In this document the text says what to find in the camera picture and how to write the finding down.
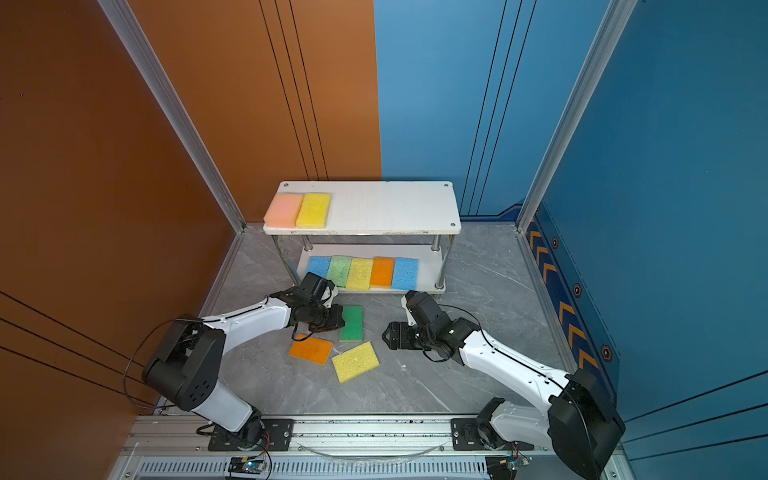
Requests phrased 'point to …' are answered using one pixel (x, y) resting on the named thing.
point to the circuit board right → (503, 467)
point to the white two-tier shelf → (382, 207)
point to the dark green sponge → (353, 323)
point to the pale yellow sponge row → (360, 274)
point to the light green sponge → (338, 270)
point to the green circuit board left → (247, 465)
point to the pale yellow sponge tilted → (355, 361)
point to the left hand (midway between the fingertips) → (346, 319)
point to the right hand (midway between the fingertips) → (390, 338)
